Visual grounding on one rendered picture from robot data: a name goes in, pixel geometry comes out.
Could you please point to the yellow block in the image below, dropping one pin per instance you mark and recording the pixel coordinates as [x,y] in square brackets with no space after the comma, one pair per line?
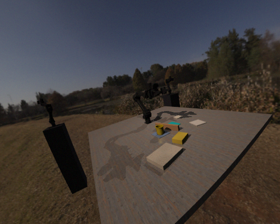
[180,138]

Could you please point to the tan flat block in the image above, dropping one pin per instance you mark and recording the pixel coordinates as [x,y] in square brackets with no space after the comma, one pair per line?
[164,155]

